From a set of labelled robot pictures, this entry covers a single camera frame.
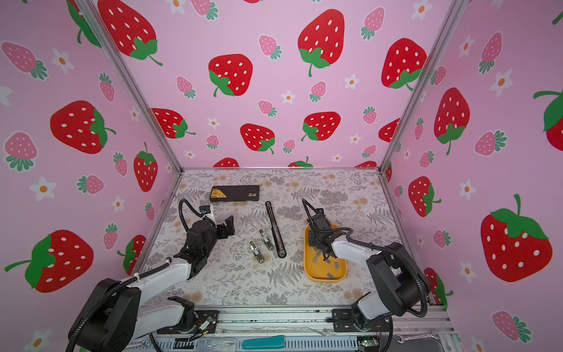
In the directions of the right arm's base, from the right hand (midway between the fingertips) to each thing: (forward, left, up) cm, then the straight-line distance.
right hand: (316, 232), depth 93 cm
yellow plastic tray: (-14, -1, -4) cm, 15 cm away
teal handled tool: (-40, +12, -2) cm, 42 cm away
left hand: (-3, +39, +10) cm, 40 cm away
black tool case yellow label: (+17, +42, 0) cm, 45 cm away
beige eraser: (-11, +24, -1) cm, 27 cm away
